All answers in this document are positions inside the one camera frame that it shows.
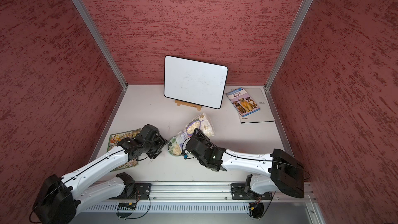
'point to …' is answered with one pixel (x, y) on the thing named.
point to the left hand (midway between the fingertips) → (166, 148)
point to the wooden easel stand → (180, 103)
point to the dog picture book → (243, 102)
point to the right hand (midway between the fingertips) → (199, 129)
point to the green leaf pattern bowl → (173, 146)
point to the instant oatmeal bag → (201, 122)
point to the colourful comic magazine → (114, 139)
